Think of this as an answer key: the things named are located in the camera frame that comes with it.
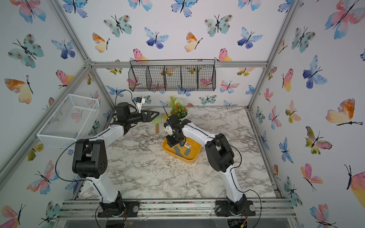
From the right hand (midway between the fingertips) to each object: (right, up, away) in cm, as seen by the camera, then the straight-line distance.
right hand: (171, 141), depth 92 cm
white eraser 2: (-2, -23, -9) cm, 25 cm away
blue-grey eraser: (+3, -6, +4) cm, 8 cm away
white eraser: (+11, -3, +4) cm, 12 cm away
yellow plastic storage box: (+16, -5, +5) cm, 17 cm away
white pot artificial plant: (+2, +24, +9) cm, 26 cm away
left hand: (-8, +19, -3) cm, 21 cm away
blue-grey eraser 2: (+10, -8, +4) cm, 14 cm away
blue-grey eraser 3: (+4, -8, +3) cm, 9 cm away
